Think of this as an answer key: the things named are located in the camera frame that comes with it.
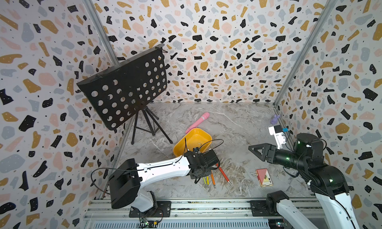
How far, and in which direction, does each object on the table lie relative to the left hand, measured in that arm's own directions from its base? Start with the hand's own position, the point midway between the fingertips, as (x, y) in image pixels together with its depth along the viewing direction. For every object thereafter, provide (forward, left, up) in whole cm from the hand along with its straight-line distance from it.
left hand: (209, 173), depth 78 cm
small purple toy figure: (+38, -49, -4) cm, 63 cm away
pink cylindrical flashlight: (+43, 0, -5) cm, 43 cm away
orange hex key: (0, -2, -8) cm, 8 cm away
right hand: (0, -16, +24) cm, 29 cm away
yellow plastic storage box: (+26, +6, -7) cm, 28 cm away
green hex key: (-1, +2, -8) cm, 8 cm away
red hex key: (+2, -9, -8) cm, 12 cm away
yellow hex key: (-1, +1, -8) cm, 8 cm away
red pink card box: (-1, -31, -7) cm, 32 cm away
